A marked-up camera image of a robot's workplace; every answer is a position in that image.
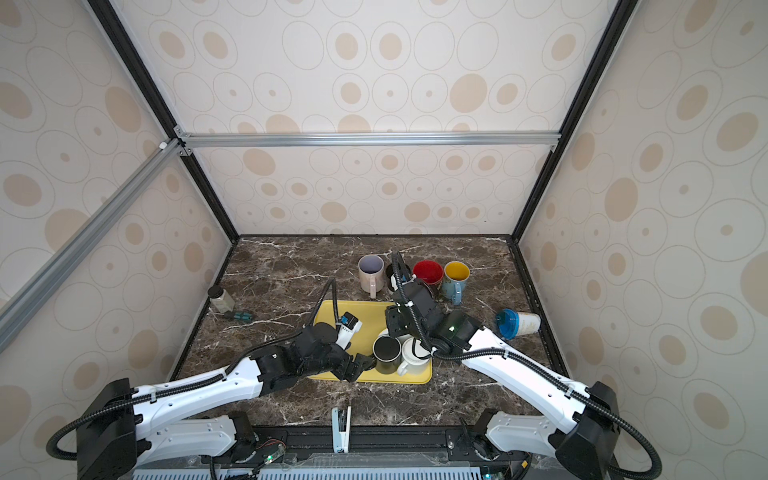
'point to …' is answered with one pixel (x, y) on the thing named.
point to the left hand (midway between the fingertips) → (369, 354)
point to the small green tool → (243, 316)
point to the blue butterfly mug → (456, 275)
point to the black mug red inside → (387, 352)
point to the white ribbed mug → (406, 340)
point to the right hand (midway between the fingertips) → (392, 311)
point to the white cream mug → (414, 364)
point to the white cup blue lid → (512, 324)
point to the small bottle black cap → (220, 299)
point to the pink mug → (371, 269)
